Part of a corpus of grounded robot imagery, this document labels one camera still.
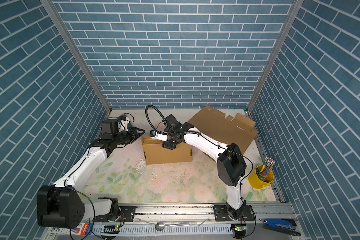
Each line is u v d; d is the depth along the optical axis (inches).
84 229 26.7
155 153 33.3
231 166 19.0
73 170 18.3
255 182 28.9
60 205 15.5
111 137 24.8
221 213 28.9
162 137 29.1
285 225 25.7
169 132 25.4
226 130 45.3
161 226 27.2
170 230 27.8
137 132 30.0
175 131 25.8
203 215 29.3
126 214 28.9
